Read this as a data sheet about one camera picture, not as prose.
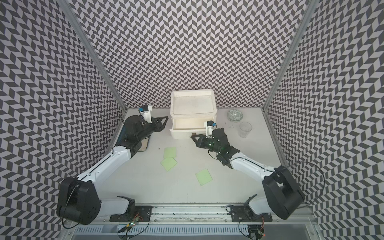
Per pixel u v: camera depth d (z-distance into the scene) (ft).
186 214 2.43
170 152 3.08
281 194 1.37
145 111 2.31
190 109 2.89
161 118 2.37
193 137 2.58
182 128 2.60
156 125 2.32
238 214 2.41
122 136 3.34
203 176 2.79
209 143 2.29
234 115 3.67
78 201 1.31
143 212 2.42
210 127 2.42
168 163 2.91
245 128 3.27
